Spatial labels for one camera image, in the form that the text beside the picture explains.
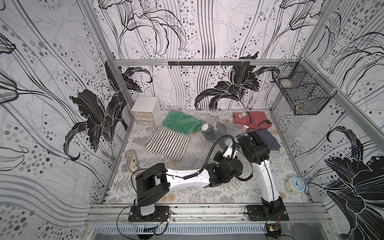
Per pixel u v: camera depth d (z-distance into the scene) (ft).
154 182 1.59
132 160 2.90
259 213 2.35
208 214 2.44
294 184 2.55
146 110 3.33
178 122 3.52
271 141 3.16
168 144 3.23
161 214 2.39
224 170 1.87
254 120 3.56
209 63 2.99
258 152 2.02
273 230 2.30
